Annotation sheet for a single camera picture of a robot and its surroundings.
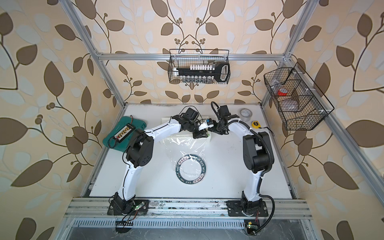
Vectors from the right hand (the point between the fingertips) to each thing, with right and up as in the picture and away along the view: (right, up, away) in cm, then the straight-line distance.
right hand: (211, 129), depth 97 cm
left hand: (-5, 0, -4) cm, 6 cm away
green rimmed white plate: (-13, -22, -10) cm, 28 cm away
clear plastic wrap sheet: (-22, -10, -4) cm, 25 cm away
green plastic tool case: (-62, -8, -4) cm, 63 cm away
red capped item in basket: (+38, +22, -16) cm, 46 cm away
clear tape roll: (+28, +11, +15) cm, 33 cm away
